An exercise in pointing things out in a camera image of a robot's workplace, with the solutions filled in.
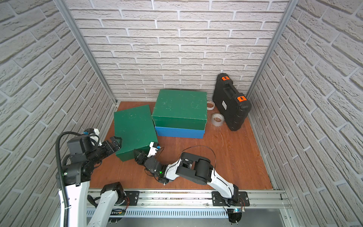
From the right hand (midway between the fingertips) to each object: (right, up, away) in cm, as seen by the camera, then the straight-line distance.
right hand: (135, 151), depth 81 cm
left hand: (-5, +9, -13) cm, 17 cm away
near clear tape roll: (+53, +15, +25) cm, 60 cm away
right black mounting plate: (+47, -25, -7) cm, 54 cm away
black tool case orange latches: (+60, +27, +8) cm, 66 cm away
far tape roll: (+51, +29, +36) cm, 69 cm away
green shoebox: (+26, +25, +4) cm, 36 cm away
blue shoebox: (+26, +10, +10) cm, 29 cm away
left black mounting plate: (+1, -23, -7) cm, 24 cm away
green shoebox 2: (-3, +13, +9) cm, 16 cm away
